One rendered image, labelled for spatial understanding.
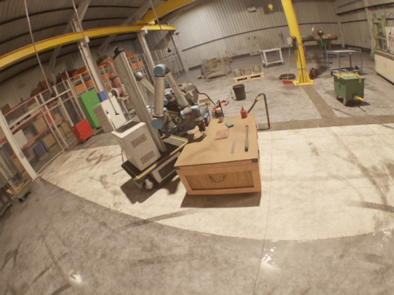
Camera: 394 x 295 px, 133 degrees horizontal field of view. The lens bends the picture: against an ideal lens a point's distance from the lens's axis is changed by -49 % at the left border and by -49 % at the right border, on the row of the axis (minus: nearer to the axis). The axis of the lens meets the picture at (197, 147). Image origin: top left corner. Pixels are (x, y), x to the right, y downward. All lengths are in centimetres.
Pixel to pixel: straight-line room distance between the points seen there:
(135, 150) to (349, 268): 238
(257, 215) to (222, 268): 57
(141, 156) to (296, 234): 183
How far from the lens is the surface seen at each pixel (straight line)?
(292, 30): 509
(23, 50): 1004
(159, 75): 181
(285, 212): 163
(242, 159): 146
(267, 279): 138
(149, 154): 214
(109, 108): 665
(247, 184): 169
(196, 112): 186
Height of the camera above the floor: 135
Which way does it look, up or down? 29 degrees down
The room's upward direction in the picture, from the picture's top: 21 degrees counter-clockwise
